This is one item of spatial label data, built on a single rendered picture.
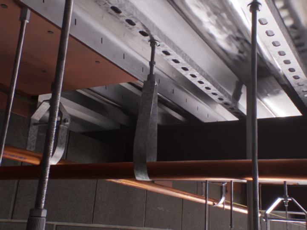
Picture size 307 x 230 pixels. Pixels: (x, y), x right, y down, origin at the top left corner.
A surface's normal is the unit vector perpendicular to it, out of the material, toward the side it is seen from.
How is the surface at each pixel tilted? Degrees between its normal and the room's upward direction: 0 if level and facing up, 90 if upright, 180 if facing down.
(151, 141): 106
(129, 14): 180
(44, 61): 180
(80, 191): 90
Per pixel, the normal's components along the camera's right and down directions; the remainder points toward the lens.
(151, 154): -0.20, -0.18
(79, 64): -0.07, 0.96
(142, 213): 0.86, -0.08
